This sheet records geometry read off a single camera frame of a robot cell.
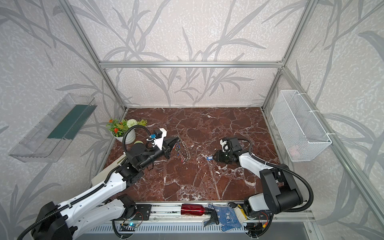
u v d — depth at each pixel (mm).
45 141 637
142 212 727
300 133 630
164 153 619
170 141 667
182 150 694
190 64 961
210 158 930
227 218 715
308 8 712
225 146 824
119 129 886
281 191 428
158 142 608
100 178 866
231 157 698
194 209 697
